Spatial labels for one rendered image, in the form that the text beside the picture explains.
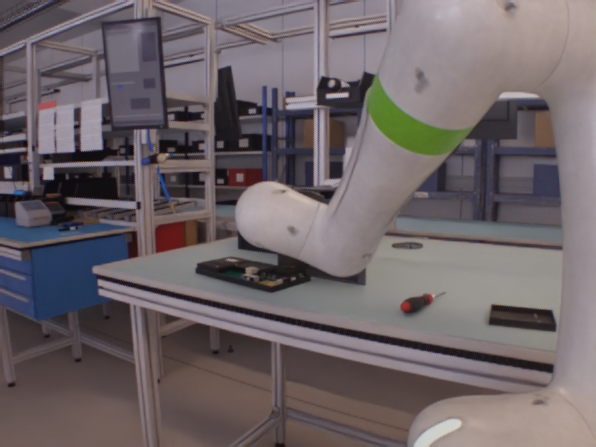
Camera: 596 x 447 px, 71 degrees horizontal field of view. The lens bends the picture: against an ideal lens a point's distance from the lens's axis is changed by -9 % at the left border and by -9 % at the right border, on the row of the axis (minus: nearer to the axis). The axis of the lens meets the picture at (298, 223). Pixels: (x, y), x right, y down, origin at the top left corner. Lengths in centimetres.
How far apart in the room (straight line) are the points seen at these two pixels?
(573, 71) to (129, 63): 201
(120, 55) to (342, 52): 381
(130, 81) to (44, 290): 107
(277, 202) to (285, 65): 542
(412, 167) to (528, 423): 27
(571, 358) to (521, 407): 8
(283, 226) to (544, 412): 44
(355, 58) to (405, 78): 520
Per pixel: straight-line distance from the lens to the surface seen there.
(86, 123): 292
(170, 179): 659
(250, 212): 70
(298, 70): 597
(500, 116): 278
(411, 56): 41
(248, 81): 640
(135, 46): 224
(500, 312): 88
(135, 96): 225
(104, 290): 129
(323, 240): 69
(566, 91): 48
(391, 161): 49
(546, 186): 454
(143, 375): 142
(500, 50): 39
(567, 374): 51
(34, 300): 236
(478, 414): 44
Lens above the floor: 126
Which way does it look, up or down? 7 degrees down
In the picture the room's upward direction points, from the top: straight up
